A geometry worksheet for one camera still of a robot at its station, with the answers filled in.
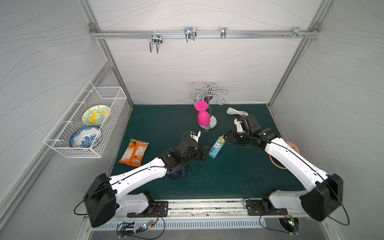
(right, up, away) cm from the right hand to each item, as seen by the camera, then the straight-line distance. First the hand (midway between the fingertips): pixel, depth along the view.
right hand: (228, 136), depth 80 cm
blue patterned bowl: (-65, +2, -18) cm, 67 cm away
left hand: (-14, -5, -3) cm, 15 cm away
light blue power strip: (-4, -9, +13) cm, 16 cm away
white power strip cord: (+12, +15, +34) cm, 39 cm away
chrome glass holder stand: (-11, +24, +8) cm, 28 cm away
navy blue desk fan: (-28, -20, -2) cm, 34 cm away
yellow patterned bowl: (-65, +12, -10) cm, 67 cm away
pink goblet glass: (-13, +11, +10) cm, 20 cm away
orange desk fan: (+38, -6, +2) cm, 38 cm away
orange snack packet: (-56, -11, +11) cm, 58 cm away
